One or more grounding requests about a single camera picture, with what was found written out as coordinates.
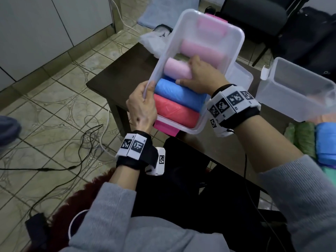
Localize black chair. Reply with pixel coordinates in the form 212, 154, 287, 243
215, 0, 310, 67

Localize blue-grey floor mat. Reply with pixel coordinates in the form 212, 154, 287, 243
136, 0, 201, 30

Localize small clear plastic bin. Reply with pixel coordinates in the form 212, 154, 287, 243
256, 57, 336, 123

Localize dark blue-grey shoe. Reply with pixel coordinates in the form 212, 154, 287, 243
0, 115, 22, 149

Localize person's left forearm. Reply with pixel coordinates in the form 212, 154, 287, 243
60, 166, 141, 252

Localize black wristband with markers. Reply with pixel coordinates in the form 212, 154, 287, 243
206, 84, 262, 129
115, 130, 159, 171

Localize black right camera cable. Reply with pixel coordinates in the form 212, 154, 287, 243
243, 153, 287, 252

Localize clear lid pink handle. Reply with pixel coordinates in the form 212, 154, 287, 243
225, 61, 254, 96

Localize person's left hand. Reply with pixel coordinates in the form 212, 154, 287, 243
126, 80, 158, 134

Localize thick white floor cable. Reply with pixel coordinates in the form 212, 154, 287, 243
99, 108, 117, 156

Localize large clear storage bin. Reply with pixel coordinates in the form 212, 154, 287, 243
143, 9, 245, 137

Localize black power adapter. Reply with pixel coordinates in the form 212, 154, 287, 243
25, 213, 50, 250

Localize red plastic bag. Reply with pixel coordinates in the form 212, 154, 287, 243
153, 93, 200, 128

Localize tangled dark floor cables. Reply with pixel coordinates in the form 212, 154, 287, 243
0, 115, 105, 219

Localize pink plastic bag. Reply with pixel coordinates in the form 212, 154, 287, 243
180, 40, 229, 69
164, 57, 195, 81

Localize white cabinet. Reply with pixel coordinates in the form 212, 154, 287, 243
0, 0, 115, 91

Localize translucent zipper bag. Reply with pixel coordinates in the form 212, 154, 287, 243
139, 24, 174, 58

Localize person's black trousers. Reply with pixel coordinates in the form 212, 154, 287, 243
131, 138, 292, 252

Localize black right wristband with markers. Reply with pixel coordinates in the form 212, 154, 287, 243
206, 84, 262, 129

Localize person's right hand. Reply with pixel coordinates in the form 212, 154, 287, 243
175, 55, 230, 97

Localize person's right forearm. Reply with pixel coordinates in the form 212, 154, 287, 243
235, 115, 336, 252

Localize thin white body cable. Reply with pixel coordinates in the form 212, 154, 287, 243
68, 209, 90, 240

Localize black left wristband with markers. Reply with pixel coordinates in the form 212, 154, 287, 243
115, 130, 159, 171

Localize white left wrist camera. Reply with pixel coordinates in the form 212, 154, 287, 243
146, 147, 166, 177

